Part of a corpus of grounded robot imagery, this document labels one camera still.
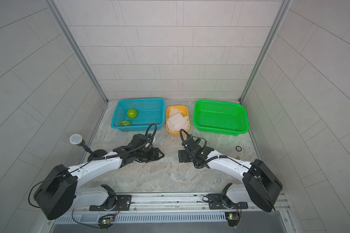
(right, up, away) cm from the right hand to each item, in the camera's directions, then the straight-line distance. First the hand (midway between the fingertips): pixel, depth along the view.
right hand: (184, 156), depth 85 cm
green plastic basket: (+27, +22, +20) cm, 40 cm away
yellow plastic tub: (0, +27, +21) cm, 35 cm away
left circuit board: (-35, -23, -21) cm, 47 cm away
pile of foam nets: (-5, +20, +12) cm, 24 cm away
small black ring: (+33, +3, +6) cm, 34 cm away
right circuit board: (+23, -24, -17) cm, 37 cm away
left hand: (-11, +1, -3) cm, 12 cm away
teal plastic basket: (-26, +27, +24) cm, 44 cm away
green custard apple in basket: (-37, +25, +17) cm, 48 cm away
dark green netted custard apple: (-39, +19, +9) cm, 44 cm away
